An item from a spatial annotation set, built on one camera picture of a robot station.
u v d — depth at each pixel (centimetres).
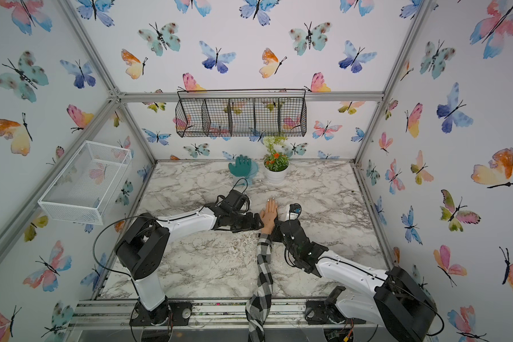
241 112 98
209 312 76
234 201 73
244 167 118
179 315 73
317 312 73
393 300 41
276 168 102
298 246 62
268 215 96
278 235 73
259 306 69
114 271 49
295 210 73
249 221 81
